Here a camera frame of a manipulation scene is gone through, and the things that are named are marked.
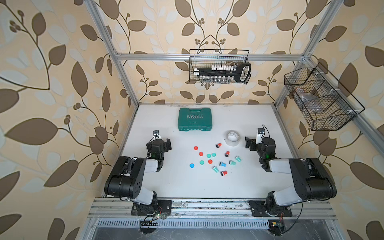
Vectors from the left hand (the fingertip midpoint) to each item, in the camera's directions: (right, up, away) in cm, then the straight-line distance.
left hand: (157, 139), depth 94 cm
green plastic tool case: (+24, +13, +12) cm, 29 cm away
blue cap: (+22, -15, -5) cm, 28 cm away
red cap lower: (+34, -13, -3) cm, 36 cm away
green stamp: (+51, -12, -3) cm, 52 cm away
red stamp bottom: (+41, -18, -10) cm, 46 cm away
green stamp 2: (+47, -13, -5) cm, 49 cm away
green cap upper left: (+33, -10, 0) cm, 34 cm away
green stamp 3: (+37, -17, -7) cm, 41 cm away
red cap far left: (+24, -6, +2) cm, 25 cm away
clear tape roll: (+50, 0, +7) cm, 50 cm away
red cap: (+28, -9, 0) cm, 29 cm away
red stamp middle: (+44, -9, -2) cm, 45 cm away
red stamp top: (+39, -4, +2) cm, 40 cm away
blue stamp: (+41, -14, -5) cm, 44 cm away
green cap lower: (+29, -14, -3) cm, 32 cm away
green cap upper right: (+36, -10, 0) cm, 37 cm away
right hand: (+62, +1, 0) cm, 62 cm away
